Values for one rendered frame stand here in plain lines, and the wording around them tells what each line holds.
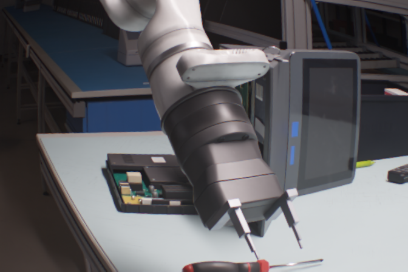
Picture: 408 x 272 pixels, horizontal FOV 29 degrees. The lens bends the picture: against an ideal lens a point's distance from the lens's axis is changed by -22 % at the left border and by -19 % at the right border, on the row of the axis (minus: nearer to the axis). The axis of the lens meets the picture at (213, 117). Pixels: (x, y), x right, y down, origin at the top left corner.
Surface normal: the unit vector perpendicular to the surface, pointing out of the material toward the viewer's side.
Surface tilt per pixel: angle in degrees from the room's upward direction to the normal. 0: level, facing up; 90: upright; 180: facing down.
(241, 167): 42
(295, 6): 90
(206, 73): 135
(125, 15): 107
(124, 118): 90
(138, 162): 0
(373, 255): 0
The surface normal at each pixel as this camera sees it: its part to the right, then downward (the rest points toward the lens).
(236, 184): 0.40, -0.58
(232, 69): 0.36, 0.81
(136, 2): -0.23, 0.40
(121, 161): 0.03, -0.98
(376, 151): 0.30, 0.18
